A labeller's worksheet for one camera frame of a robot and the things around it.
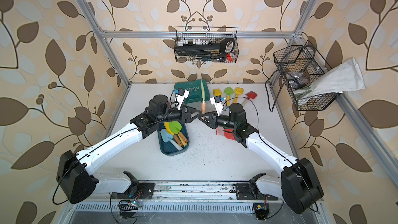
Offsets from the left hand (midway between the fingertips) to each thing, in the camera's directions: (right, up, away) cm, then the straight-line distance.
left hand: (200, 112), depth 69 cm
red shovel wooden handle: (+36, +9, +45) cm, 58 cm away
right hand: (0, -3, +6) cm, 6 cm away
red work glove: (+13, -10, +2) cm, 17 cm away
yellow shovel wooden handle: (+27, +12, +46) cm, 55 cm away
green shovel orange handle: (+20, +12, +47) cm, 52 cm away
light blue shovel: (-20, -17, +23) cm, 35 cm away
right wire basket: (+55, +25, +17) cm, 63 cm away
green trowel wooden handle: (+1, +4, +2) cm, 5 cm away
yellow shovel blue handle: (+11, +11, +46) cm, 49 cm away
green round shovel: (-15, -12, +25) cm, 31 cm away
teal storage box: (-19, -22, +18) cm, 35 cm away
